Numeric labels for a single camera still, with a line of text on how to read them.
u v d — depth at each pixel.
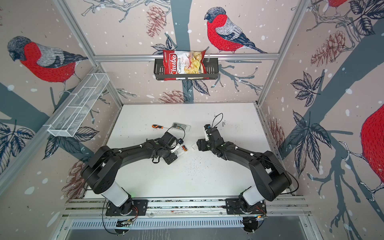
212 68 0.95
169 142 0.74
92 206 0.76
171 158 0.82
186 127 1.04
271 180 0.44
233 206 0.73
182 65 0.88
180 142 0.83
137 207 0.73
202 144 0.80
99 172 0.45
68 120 0.71
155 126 1.06
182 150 0.93
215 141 0.70
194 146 0.96
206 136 0.73
